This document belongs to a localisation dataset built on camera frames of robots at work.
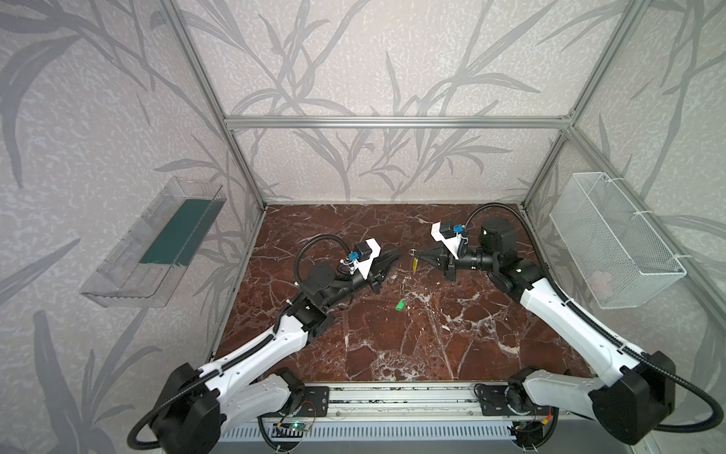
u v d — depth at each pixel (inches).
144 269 25.1
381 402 29.6
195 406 15.3
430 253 25.8
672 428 16.3
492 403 28.6
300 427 27.6
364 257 21.4
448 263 24.3
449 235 23.0
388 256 25.7
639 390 14.9
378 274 23.5
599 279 29.1
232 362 17.4
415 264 27.5
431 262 26.3
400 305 30.3
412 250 26.8
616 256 25.2
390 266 26.1
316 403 28.5
